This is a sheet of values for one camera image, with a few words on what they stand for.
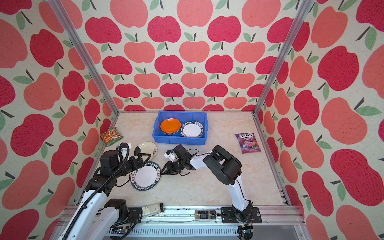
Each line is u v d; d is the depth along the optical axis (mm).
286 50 845
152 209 736
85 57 880
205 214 719
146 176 879
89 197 493
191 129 1083
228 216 732
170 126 1075
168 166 819
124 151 709
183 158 769
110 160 574
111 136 1039
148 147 985
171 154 884
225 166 533
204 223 729
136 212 750
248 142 988
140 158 689
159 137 1037
